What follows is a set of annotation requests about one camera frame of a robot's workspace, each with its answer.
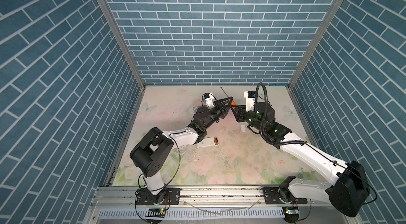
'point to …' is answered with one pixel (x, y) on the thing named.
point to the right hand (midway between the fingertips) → (231, 104)
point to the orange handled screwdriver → (233, 103)
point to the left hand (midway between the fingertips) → (235, 101)
